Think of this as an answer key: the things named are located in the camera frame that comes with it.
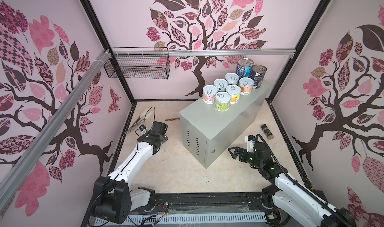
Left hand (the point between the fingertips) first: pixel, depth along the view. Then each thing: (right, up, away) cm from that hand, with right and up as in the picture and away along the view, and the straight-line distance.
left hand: (156, 142), depth 85 cm
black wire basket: (-14, +50, +10) cm, 53 cm away
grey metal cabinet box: (+27, +9, -24) cm, 37 cm away
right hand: (+44, -3, -2) cm, 45 cm away
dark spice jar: (+71, +4, +13) cm, 72 cm away
